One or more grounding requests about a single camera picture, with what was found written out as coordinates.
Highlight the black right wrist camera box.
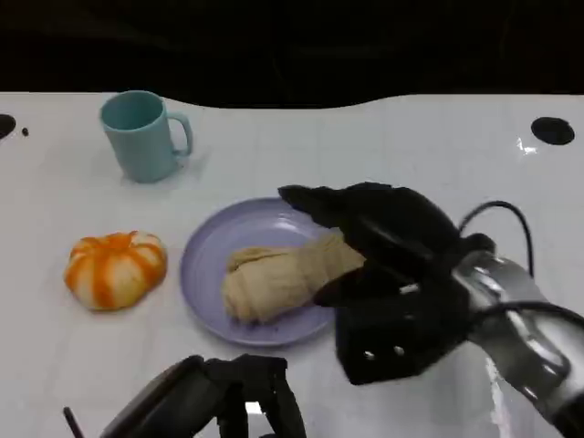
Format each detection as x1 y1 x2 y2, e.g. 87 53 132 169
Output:
334 268 472 387

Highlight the pale green mug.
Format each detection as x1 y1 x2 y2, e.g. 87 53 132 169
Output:
99 89 194 184

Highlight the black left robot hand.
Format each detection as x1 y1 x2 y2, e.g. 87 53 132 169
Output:
99 354 308 438

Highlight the beige towel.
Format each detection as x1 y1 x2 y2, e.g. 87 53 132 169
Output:
221 230 369 326

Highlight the orange and white bread roll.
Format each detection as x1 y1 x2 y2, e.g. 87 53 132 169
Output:
63 230 169 313

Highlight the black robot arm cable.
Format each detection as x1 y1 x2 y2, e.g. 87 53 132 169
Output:
62 406 84 438
455 200 535 277
474 299 584 330

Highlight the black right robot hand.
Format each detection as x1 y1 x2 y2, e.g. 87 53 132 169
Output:
277 182 467 308

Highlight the lilac plate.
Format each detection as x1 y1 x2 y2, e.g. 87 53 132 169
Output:
179 196 341 347

